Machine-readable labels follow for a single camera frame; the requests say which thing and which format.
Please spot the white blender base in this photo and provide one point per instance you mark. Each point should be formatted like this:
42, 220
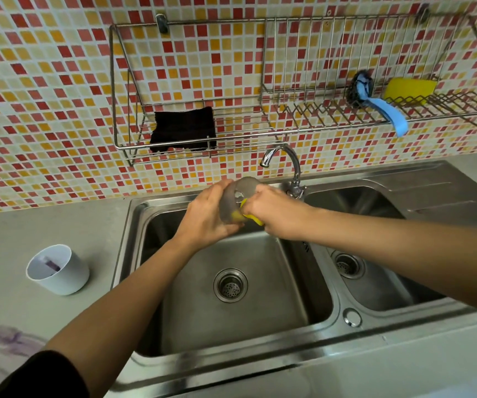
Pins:
66, 279

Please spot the black cloth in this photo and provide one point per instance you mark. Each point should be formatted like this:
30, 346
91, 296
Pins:
182, 128

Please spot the stainless steel double sink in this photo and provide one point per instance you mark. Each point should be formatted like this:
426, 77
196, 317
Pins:
263, 319

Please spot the person's right forearm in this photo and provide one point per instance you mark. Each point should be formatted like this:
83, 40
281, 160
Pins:
408, 252

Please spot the chrome faucet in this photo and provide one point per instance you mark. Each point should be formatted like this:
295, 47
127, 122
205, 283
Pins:
294, 159

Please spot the metal rack wall hook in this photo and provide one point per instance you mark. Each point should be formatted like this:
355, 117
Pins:
423, 16
162, 23

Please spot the clear blender cup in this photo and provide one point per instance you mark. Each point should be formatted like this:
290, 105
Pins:
232, 203

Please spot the large yellow sponge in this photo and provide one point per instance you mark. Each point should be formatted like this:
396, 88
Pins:
408, 89

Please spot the person's left hand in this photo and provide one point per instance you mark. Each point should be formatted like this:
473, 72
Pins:
201, 219

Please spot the small yellow sponge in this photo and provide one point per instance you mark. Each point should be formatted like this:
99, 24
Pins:
244, 203

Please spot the round metal sink cap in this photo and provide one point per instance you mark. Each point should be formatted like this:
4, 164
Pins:
352, 318

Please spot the person's right hand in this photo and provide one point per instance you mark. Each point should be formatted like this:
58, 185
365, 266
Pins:
280, 213

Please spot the metal sink drain strainer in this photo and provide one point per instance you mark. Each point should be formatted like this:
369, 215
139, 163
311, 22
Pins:
347, 265
230, 286

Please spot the black sleeve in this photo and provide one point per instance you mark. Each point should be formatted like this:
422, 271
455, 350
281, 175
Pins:
39, 377

